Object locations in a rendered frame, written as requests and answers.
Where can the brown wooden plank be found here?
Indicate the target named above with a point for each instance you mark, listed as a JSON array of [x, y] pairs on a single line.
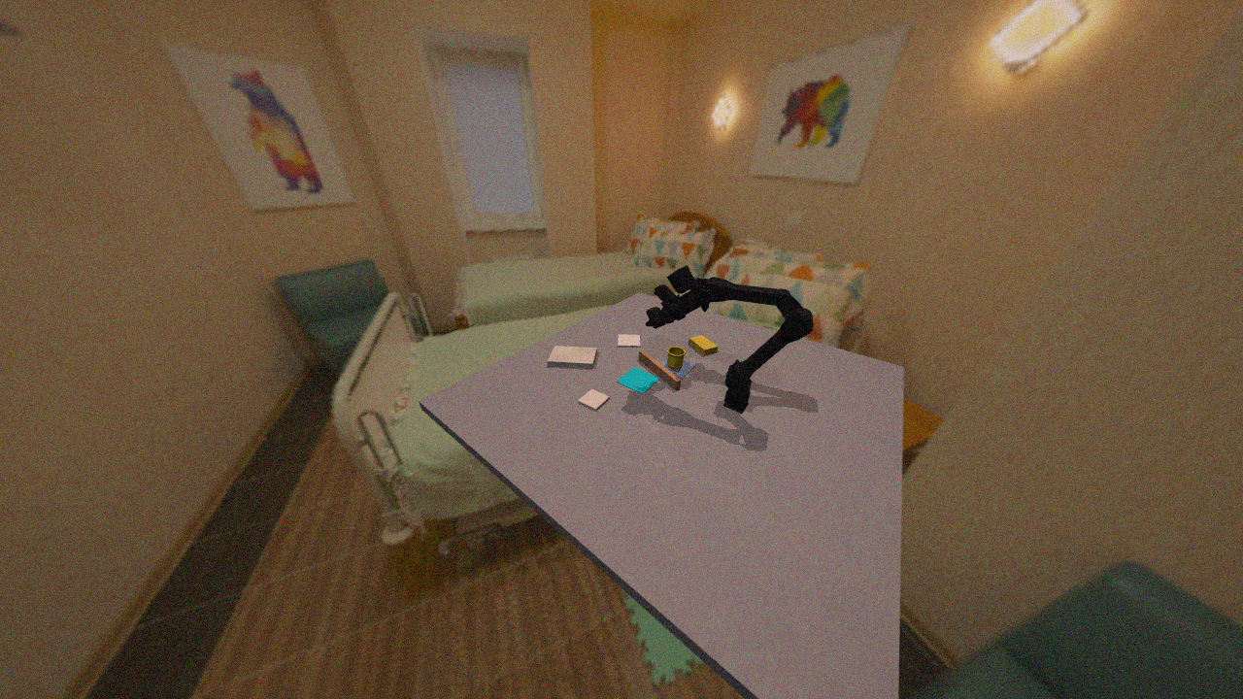
[[660, 370]]

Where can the beige flat rectangular block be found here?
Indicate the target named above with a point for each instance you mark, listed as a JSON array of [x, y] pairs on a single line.
[[572, 357]]

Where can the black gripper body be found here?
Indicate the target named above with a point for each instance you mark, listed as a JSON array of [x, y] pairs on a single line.
[[672, 311]]

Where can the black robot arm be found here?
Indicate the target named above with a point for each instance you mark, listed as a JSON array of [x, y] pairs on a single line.
[[798, 322]]

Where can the yellow rectangular block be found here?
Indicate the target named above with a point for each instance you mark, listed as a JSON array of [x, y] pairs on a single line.
[[703, 345]]

